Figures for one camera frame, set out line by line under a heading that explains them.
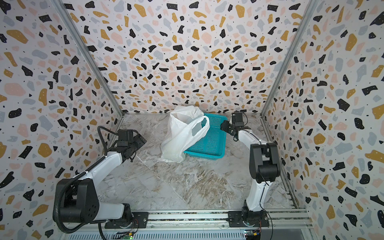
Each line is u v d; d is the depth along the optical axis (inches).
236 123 30.7
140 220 28.9
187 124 33.7
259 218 26.9
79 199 16.5
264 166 20.3
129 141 27.4
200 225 28.8
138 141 32.0
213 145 40.9
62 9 27.3
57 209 14.1
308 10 28.5
